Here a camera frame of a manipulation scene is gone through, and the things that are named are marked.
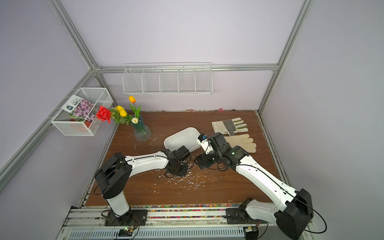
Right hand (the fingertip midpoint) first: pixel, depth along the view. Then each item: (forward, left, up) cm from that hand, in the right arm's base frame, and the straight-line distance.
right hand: (201, 156), depth 77 cm
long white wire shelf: (+51, +22, +13) cm, 57 cm away
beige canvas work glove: (+20, -29, -17) cm, 39 cm away
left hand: (-3, +11, -16) cm, 20 cm away
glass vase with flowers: (+23, +39, -10) cm, 46 cm away
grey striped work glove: (+34, -27, -17) cm, 47 cm away
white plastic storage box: (+24, +9, -18) cm, 32 cm away
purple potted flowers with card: (+17, +60, +17) cm, 65 cm away
